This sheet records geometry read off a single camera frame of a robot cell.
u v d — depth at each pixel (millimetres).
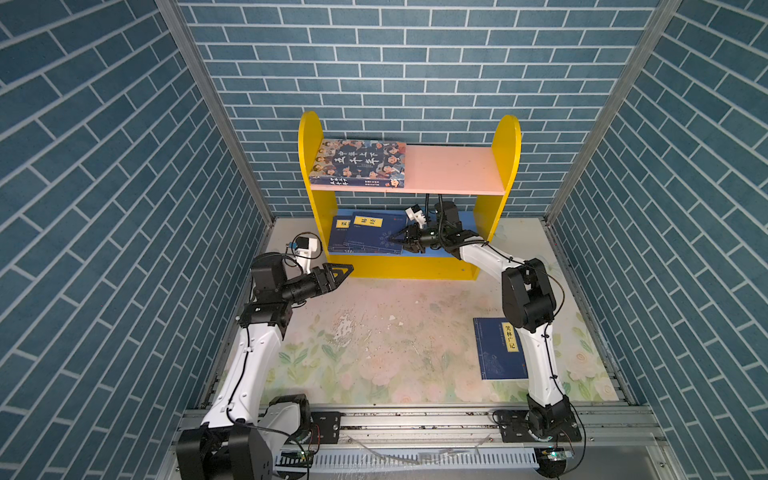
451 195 789
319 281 654
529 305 591
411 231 861
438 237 813
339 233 941
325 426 739
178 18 709
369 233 937
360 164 741
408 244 864
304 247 690
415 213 912
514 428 733
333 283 662
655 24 722
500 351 858
